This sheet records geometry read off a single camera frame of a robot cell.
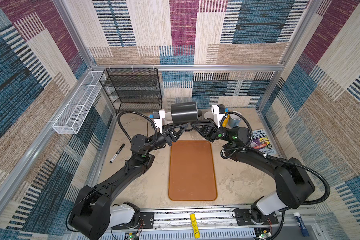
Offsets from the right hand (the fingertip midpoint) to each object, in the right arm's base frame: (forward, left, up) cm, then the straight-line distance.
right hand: (190, 128), depth 62 cm
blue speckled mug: (+29, -32, -29) cm, 52 cm away
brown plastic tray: (-6, -1, -37) cm, 37 cm away
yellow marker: (-31, -2, -36) cm, 48 cm away
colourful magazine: (+15, -47, -36) cm, 61 cm away
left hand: (0, +1, +2) cm, 2 cm away
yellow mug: (+28, -26, -30) cm, 48 cm away
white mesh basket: (+9, +56, -3) cm, 56 cm away
